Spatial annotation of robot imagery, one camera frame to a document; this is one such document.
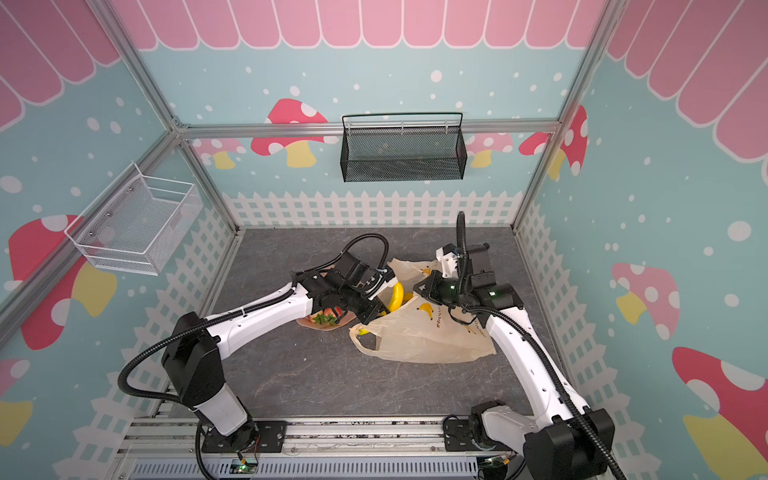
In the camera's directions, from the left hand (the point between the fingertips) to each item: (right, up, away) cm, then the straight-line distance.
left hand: (384, 317), depth 80 cm
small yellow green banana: (+4, +5, +1) cm, 7 cm away
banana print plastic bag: (+8, -2, -7) cm, 11 cm away
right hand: (+7, +9, -6) cm, 13 cm away
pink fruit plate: (-23, -4, +9) cm, 25 cm away
